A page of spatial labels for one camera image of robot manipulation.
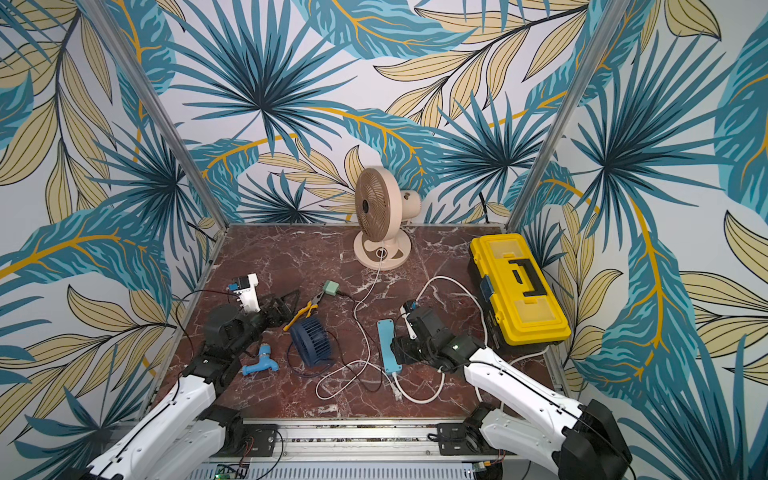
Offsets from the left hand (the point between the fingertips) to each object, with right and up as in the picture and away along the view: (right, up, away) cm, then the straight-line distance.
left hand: (289, 296), depth 79 cm
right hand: (+30, -13, +2) cm, 33 cm away
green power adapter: (+7, 0, +21) cm, 22 cm away
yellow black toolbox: (+61, -3, 0) cm, 61 cm away
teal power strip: (+26, -14, +12) cm, 32 cm away
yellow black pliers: (+2, -5, +17) cm, 17 cm away
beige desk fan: (+24, +25, +9) cm, 36 cm away
